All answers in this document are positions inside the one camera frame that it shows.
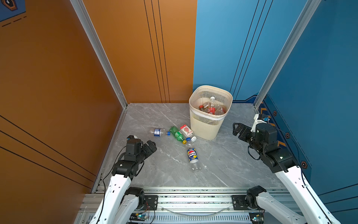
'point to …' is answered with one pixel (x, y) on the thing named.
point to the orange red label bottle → (220, 110)
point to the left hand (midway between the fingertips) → (150, 145)
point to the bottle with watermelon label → (186, 130)
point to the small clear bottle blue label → (158, 132)
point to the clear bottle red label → (202, 107)
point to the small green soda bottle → (178, 136)
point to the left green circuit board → (138, 217)
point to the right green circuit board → (257, 217)
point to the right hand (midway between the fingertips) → (238, 126)
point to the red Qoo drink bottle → (211, 109)
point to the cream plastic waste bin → (209, 106)
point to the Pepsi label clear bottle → (193, 156)
